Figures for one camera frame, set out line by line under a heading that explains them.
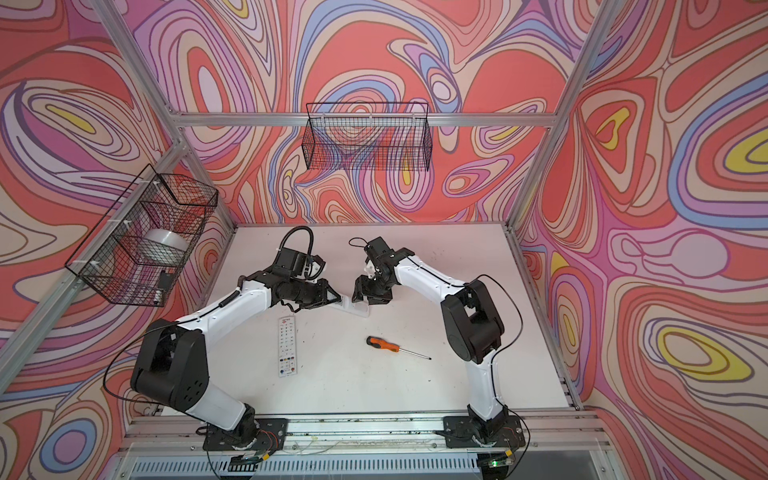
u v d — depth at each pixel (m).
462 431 0.73
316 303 0.78
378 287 0.79
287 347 0.86
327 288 0.81
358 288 0.82
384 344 0.87
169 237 0.74
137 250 0.74
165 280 0.73
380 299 0.82
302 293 0.74
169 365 0.44
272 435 0.73
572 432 0.76
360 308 0.90
